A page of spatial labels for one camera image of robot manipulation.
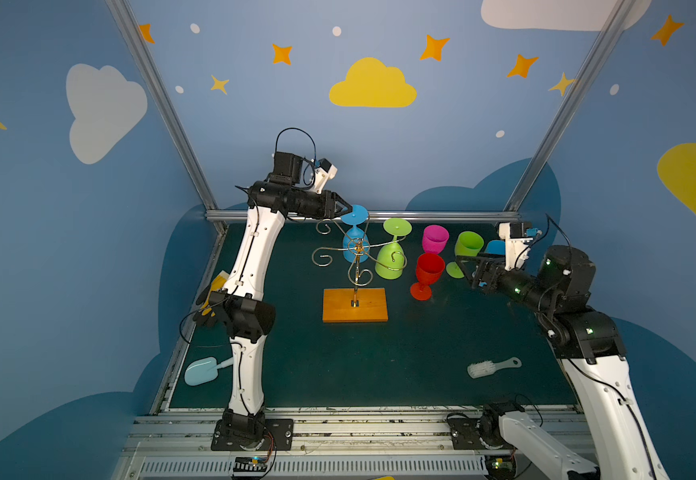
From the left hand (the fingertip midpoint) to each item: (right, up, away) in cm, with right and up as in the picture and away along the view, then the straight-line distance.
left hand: (344, 207), depth 79 cm
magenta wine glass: (+30, -8, +20) cm, 37 cm away
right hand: (+28, -13, -15) cm, 35 cm away
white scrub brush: (+41, -46, +6) cm, 61 cm away
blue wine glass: (+3, -9, +7) cm, 12 cm away
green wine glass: (+13, -15, +5) cm, 21 cm away
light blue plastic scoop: (-40, -46, +6) cm, 62 cm away
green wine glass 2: (+41, -9, +20) cm, 47 cm away
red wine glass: (+26, -18, +10) cm, 33 cm away
